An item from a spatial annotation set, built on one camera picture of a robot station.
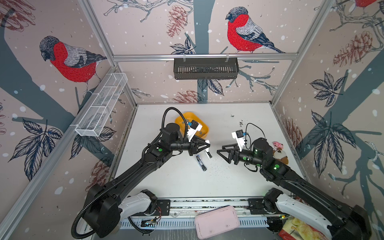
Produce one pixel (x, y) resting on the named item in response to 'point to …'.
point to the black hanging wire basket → (207, 69)
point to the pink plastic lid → (216, 222)
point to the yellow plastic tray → (190, 116)
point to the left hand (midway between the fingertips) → (207, 145)
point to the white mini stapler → (207, 150)
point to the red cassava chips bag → (294, 229)
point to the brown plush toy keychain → (279, 153)
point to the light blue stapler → (200, 163)
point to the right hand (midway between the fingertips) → (218, 152)
